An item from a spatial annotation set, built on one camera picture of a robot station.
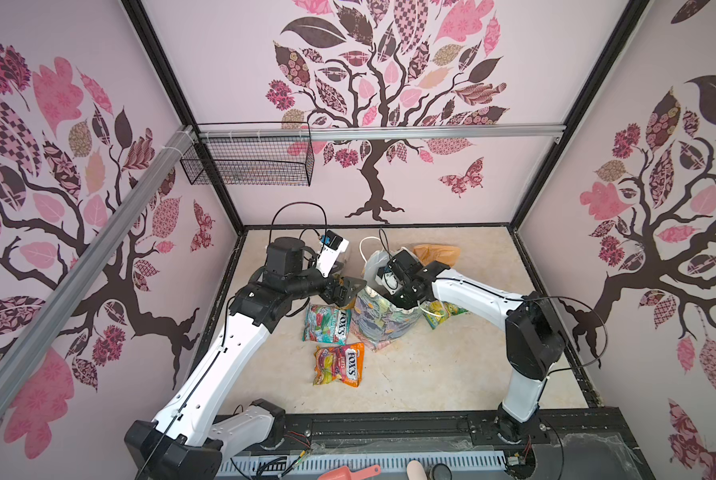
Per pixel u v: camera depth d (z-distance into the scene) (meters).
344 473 0.68
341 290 0.60
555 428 0.75
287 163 0.83
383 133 0.94
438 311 0.92
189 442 0.37
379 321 0.75
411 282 0.66
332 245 0.58
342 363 0.81
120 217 0.63
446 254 1.01
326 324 0.90
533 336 0.47
